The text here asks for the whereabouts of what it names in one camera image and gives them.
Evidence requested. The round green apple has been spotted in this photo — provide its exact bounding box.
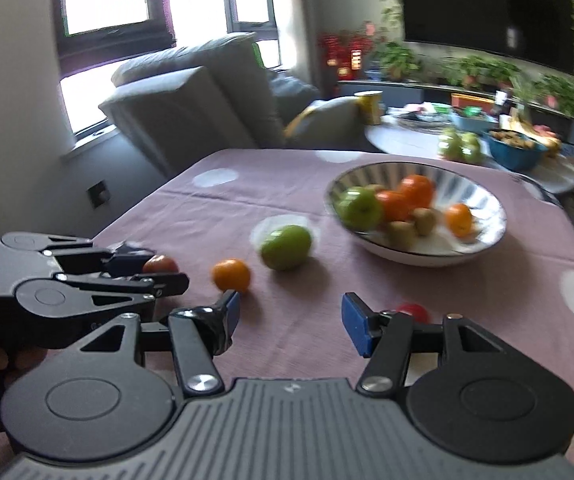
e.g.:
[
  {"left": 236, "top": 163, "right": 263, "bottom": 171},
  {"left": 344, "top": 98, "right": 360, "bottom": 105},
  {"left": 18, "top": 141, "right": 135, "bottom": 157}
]
[{"left": 259, "top": 224, "right": 314, "bottom": 272}]

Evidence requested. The blue bowl of kiwis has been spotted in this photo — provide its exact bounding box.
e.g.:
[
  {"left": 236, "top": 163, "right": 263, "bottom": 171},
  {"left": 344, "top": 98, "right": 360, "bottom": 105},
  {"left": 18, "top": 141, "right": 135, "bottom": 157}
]
[{"left": 487, "top": 129, "right": 550, "bottom": 171}]

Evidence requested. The oblong green apple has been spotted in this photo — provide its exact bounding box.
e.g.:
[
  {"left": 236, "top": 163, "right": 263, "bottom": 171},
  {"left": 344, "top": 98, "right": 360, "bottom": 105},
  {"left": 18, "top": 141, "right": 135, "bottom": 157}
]
[{"left": 336, "top": 186, "right": 385, "bottom": 233}]

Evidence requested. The pile of green fruit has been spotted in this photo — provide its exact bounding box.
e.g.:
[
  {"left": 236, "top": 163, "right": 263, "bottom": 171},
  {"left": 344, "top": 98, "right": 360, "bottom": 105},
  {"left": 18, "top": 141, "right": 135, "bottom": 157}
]
[{"left": 437, "top": 127, "right": 485, "bottom": 165}]

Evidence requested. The black wall television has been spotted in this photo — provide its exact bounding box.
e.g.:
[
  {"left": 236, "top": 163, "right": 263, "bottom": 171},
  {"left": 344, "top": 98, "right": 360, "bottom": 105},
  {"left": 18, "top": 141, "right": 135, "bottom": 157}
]
[{"left": 399, "top": 0, "right": 574, "bottom": 76}]

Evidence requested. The white striped ceramic bowl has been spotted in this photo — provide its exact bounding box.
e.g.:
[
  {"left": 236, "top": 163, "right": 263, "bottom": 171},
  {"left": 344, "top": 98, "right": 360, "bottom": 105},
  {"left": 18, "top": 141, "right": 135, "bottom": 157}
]
[{"left": 324, "top": 161, "right": 508, "bottom": 268}]

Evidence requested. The pink polka dot tablecloth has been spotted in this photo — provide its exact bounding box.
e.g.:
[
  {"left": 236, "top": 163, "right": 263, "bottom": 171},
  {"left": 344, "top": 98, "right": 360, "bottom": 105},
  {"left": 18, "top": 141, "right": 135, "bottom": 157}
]
[{"left": 0, "top": 147, "right": 574, "bottom": 480}]

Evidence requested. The dull red apple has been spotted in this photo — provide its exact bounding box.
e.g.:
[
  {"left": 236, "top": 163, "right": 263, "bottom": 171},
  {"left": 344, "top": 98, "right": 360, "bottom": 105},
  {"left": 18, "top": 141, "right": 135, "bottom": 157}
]
[{"left": 142, "top": 255, "right": 179, "bottom": 276}]

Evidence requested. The black wall socket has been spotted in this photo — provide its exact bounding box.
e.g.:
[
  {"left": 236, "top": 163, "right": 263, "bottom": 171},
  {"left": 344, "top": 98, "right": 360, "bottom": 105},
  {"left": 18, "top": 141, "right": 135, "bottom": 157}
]
[{"left": 86, "top": 180, "right": 111, "bottom": 210}]

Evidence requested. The red flower decoration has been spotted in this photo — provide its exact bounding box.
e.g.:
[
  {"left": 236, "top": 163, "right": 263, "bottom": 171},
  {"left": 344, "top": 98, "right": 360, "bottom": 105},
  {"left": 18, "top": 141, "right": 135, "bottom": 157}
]
[{"left": 317, "top": 22, "right": 388, "bottom": 83}]

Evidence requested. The row of green potted plants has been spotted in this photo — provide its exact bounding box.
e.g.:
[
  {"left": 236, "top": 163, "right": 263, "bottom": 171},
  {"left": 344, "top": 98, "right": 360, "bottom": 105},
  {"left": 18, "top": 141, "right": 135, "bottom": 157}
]
[{"left": 534, "top": 74, "right": 574, "bottom": 122}]

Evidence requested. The brown kiwi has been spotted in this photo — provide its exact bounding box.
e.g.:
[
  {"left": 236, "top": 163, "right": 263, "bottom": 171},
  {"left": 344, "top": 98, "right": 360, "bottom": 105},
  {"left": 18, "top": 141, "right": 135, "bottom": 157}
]
[
  {"left": 413, "top": 207, "right": 438, "bottom": 237},
  {"left": 386, "top": 220, "right": 417, "bottom": 251}
]

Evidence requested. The round white coffee table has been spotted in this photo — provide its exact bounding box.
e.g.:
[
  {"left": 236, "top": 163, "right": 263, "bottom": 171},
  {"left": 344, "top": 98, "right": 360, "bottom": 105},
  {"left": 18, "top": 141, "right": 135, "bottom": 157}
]
[{"left": 364, "top": 112, "right": 574, "bottom": 195}]

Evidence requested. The orange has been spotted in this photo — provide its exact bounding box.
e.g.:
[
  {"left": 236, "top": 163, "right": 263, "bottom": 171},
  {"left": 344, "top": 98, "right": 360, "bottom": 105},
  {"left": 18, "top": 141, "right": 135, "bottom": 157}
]
[
  {"left": 445, "top": 202, "right": 474, "bottom": 239},
  {"left": 376, "top": 190, "right": 413, "bottom": 223},
  {"left": 211, "top": 258, "right": 251, "bottom": 295},
  {"left": 399, "top": 174, "right": 436, "bottom": 209}
]

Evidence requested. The teal tray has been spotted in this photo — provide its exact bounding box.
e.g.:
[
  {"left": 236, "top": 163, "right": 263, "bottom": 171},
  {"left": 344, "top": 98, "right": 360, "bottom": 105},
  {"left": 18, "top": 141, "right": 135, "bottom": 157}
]
[{"left": 449, "top": 109, "right": 498, "bottom": 136}]

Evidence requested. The bushy green potted plant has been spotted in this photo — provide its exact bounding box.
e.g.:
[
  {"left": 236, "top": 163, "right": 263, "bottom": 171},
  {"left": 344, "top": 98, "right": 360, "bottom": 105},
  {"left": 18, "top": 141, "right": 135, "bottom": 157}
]
[{"left": 373, "top": 41, "right": 422, "bottom": 82}]

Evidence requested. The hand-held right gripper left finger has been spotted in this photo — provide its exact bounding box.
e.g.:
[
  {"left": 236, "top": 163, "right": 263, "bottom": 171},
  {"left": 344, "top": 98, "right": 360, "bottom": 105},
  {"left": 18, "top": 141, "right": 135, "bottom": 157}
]
[{"left": 68, "top": 290, "right": 242, "bottom": 397}]

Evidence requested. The grey sofa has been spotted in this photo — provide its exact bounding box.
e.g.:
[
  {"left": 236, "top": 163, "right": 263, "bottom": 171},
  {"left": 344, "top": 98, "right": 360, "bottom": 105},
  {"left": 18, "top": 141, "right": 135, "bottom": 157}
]
[{"left": 98, "top": 31, "right": 368, "bottom": 178}]

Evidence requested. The potted plant brown pot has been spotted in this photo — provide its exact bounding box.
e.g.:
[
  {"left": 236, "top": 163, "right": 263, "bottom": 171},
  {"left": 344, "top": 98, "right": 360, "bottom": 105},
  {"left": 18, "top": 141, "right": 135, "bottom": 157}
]
[
  {"left": 489, "top": 59, "right": 522, "bottom": 92},
  {"left": 449, "top": 55, "right": 492, "bottom": 90}
]

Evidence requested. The dark grey television cabinet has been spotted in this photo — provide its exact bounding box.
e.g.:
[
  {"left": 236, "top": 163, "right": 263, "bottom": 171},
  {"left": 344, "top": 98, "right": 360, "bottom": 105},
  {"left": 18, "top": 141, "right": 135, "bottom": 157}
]
[{"left": 337, "top": 79, "right": 574, "bottom": 143}]

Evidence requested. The bright red apple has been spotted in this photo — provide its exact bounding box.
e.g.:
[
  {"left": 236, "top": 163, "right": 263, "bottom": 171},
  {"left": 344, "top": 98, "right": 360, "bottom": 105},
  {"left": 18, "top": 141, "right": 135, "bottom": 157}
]
[{"left": 396, "top": 302, "right": 431, "bottom": 325}]

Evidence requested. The glass plate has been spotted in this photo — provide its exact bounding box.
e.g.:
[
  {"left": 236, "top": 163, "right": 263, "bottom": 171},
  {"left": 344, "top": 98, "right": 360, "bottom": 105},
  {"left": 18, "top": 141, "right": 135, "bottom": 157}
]
[{"left": 397, "top": 105, "right": 452, "bottom": 130}]

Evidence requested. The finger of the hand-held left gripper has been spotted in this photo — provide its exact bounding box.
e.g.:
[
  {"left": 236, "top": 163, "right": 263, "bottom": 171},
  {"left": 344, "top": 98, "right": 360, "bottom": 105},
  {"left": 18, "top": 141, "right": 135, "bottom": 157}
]
[
  {"left": 57, "top": 271, "right": 191, "bottom": 322},
  {"left": 42, "top": 241, "right": 160, "bottom": 279}
]

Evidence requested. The yellow canister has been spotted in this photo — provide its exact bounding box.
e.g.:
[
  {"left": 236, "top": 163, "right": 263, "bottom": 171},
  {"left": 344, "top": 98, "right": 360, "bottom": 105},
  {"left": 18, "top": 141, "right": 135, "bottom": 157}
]
[{"left": 354, "top": 90, "right": 384, "bottom": 126}]

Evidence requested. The bunch of bananas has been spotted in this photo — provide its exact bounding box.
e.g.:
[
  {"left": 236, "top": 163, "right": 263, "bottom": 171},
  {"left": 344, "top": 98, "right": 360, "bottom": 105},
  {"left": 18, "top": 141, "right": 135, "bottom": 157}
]
[{"left": 509, "top": 110, "right": 565, "bottom": 156}]

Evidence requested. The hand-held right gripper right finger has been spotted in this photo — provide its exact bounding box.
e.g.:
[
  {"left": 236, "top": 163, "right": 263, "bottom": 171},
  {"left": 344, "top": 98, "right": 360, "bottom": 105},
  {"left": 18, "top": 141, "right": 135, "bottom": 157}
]
[{"left": 341, "top": 292, "right": 518, "bottom": 395}]

